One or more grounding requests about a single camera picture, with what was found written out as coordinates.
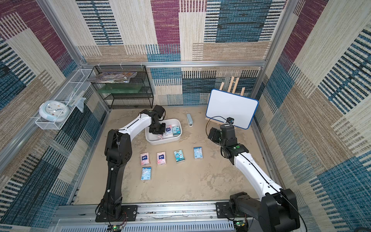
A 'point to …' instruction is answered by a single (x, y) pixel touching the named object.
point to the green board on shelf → (121, 88)
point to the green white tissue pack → (176, 130)
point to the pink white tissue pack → (168, 130)
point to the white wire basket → (71, 94)
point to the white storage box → (164, 139)
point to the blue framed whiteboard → (224, 107)
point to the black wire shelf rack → (137, 94)
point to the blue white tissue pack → (146, 173)
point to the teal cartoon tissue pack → (179, 156)
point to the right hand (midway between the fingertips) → (217, 130)
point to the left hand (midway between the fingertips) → (162, 132)
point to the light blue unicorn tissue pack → (198, 152)
